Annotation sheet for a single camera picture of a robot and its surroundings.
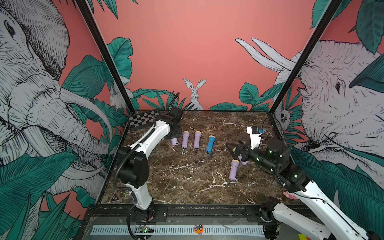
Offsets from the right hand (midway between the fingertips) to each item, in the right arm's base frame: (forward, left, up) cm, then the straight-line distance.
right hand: (232, 140), depth 65 cm
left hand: (+17, +28, -17) cm, 37 cm away
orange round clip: (-30, +14, -29) cm, 44 cm away
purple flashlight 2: (+23, +24, -28) cm, 43 cm away
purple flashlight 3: (-2, -6, -29) cm, 30 cm away
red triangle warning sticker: (-17, +60, -30) cm, 69 cm away
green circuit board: (-30, +40, -31) cm, 59 cm away
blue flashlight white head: (+20, +6, -30) cm, 36 cm away
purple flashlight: (+11, +29, -18) cm, 36 cm away
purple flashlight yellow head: (+21, +16, -29) cm, 39 cm away
